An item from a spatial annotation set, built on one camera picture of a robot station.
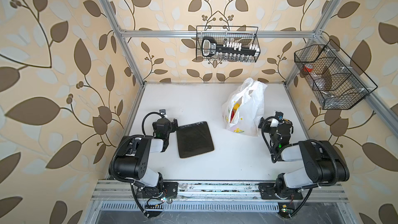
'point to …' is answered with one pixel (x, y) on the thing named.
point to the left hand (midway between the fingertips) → (167, 119)
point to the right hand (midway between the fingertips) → (270, 118)
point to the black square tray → (194, 139)
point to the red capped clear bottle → (309, 68)
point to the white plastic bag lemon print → (242, 111)
